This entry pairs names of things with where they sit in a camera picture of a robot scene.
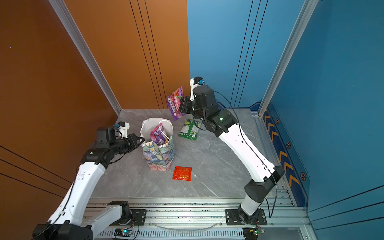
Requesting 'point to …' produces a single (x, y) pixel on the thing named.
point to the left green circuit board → (123, 232)
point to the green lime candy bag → (189, 129)
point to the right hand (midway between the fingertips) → (178, 99)
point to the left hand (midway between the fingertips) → (145, 137)
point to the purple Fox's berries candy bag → (157, 136)
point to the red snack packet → (182, 173)
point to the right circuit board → (251, 233)
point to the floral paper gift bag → (159, 157)
